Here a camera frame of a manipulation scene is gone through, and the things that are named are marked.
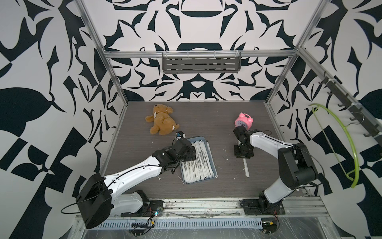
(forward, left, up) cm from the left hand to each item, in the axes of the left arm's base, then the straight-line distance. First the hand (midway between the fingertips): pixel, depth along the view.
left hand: (190, 148), depth 81 cm
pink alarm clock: (+21, -36, -4) cm, 42 cm away
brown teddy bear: (+19, +16, -1) cm, 25 cm away
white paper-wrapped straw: (-8, -32, -12) cm, 35 cm away
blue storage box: (-6, -7, -12) cm, 16 cm away
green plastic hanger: (+11, -65, +16) cm, 68 cm away
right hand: (+1, -30, -11) cm, 32 cm away
